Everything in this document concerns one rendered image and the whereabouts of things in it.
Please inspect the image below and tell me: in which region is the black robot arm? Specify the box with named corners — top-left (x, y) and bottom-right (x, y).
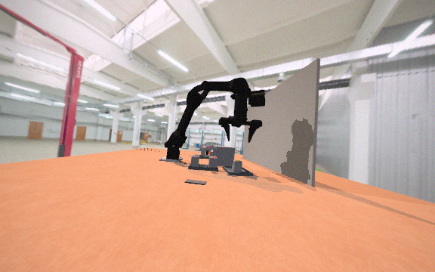
top-left (165, 77), bottom-right (265, 159)

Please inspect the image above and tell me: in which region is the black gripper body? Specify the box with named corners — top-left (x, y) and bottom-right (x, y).
top-left (218, 106), bottom-right (262, 128)

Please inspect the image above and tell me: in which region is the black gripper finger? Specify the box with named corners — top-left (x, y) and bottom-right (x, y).
top-left (248, 126), bottom-right (259, 143)
top-left (221, 125), bottom-right (230, 141)

